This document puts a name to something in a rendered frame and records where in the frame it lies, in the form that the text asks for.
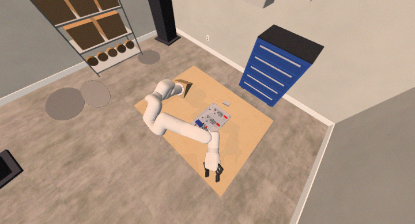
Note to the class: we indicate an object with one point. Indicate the blue rectangular block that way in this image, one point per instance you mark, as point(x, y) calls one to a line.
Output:
point(199, 123)

